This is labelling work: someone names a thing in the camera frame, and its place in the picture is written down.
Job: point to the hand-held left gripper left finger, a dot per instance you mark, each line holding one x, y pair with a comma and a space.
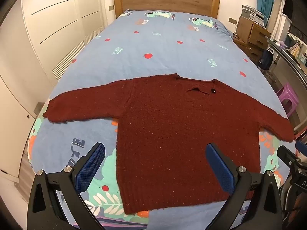
92, 165

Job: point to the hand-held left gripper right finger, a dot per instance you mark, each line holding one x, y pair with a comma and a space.
219, 167

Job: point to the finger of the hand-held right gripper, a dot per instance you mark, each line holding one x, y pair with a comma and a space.
301, 147
286, 157

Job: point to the dark red knitted sweater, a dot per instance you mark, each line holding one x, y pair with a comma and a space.
168, 124

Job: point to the purple plastic stool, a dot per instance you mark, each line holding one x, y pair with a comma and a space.
287, 98

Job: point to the dark blue bag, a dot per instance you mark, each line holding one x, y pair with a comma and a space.
265, 60

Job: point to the grey desk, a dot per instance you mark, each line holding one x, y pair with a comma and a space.
285, 52

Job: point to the wooden dresser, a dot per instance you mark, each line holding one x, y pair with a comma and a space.
257, 37

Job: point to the blue printed bed sheet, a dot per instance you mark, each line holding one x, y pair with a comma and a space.
168, 52

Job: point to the grey printer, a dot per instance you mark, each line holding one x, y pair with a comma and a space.
251, 13

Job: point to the white wardrobe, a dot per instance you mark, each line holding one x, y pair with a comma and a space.
48, 28

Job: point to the teal curtain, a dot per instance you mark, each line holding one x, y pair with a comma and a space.
265, 0

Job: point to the wooden bed headboard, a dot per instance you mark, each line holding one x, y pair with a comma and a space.
168, 2

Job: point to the grey wall socket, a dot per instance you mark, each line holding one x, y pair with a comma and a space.
232, 20

